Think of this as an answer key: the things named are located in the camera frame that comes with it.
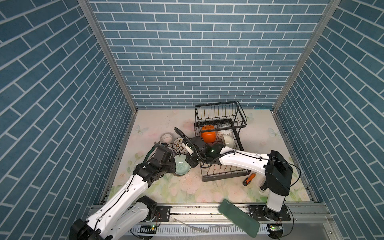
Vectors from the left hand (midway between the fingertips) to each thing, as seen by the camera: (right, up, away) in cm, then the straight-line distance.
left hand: (174, 163), depth 80 cm
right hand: (+6, +2, +2) cm, 6 cm away
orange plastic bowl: (+20, +12, +18) cm, 30 cm away
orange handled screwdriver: (+41, -10, +2) cm, 42 cm away
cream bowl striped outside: (+32, +11, +9) cm, 35 cm away
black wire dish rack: (+27, +22, +27) cm, 44 cm away
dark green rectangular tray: (+35, -25, -9) cm, 44 cm away
